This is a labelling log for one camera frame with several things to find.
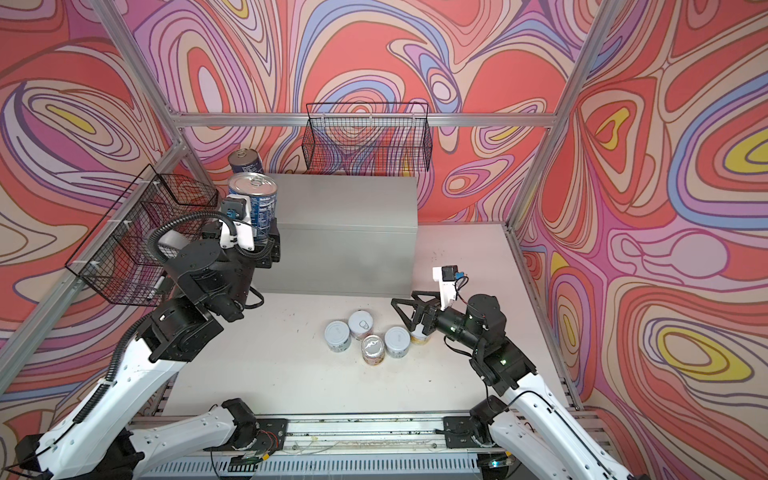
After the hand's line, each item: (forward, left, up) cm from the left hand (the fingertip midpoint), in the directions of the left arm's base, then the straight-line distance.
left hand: (252, 215), depth 57 cm
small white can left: (-7, -12, -42) cm, 44 cm away
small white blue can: (-8, -29, -41) cm, 51 cm away
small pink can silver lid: (-11, -22, -41) cm, 48 cm away
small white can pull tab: (-3, -18, -41) cm, 45 cm away
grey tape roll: (+8, +27, -15) cm, 32 cm away
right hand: (-8, -30, -20) cm, 37 cm away
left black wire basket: (+1, +37, -14) cm, 40 cm away
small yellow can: (-7, -36, -45) cm, 58 cm away
